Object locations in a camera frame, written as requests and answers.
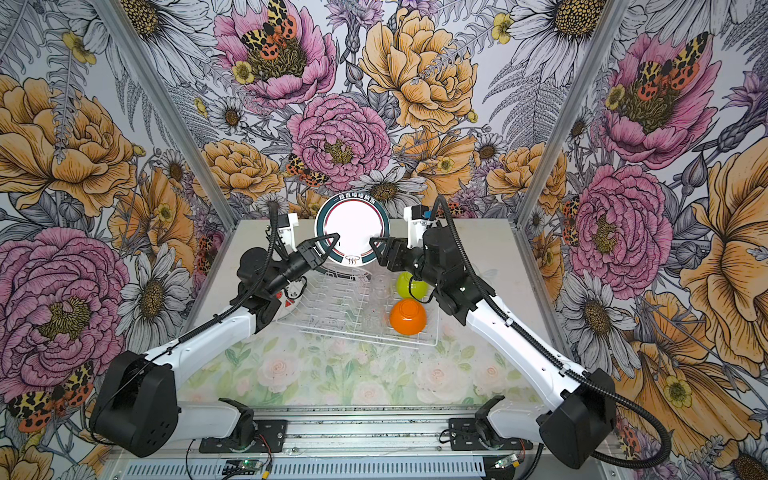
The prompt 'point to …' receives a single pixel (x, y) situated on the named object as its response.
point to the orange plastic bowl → (408, 317)
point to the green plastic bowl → (407, 287)
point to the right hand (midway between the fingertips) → (378, 251)
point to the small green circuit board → (250, 464)
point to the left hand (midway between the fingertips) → (342, 243)
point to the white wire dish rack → (361, 306)
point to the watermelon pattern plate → (286, 302)
